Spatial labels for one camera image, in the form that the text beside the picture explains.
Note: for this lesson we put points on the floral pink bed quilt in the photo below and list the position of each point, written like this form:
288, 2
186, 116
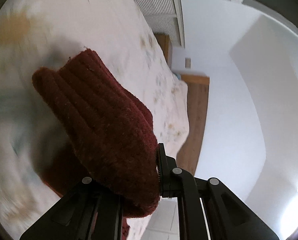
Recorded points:
48, 33

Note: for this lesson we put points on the white louvered wardrobe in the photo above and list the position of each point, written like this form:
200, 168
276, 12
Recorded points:
164, 17

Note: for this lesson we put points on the dark red knit sweater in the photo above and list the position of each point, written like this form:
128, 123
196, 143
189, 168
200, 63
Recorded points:
106, 125

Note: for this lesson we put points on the wooden nightstand right side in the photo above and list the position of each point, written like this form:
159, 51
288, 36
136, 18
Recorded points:
166, 47

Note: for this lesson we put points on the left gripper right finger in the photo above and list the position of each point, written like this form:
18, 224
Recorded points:
207, 209

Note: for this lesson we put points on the wooden headboard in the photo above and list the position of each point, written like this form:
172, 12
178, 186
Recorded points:
197, 104

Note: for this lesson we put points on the beige wall switch plate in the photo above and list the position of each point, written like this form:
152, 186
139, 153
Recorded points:
187, 62

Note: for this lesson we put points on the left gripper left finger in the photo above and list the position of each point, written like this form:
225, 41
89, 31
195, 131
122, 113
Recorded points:
89, 209

